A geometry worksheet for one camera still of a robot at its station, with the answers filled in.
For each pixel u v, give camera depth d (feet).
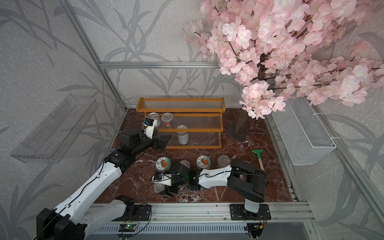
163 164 2.70
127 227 2.31
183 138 3.00
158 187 2.39
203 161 2.71
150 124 2.15
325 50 2.17
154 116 2.90
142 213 2.42
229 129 3.58
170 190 2.19
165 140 2.27
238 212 2.41
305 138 1.96
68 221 1.24
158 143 2.22
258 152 3.02
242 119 3.07
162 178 2.13
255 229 2.41
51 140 2.11
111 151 3.16
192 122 3.79
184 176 2.04
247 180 1.53
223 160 2.76
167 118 2.86
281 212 2.47
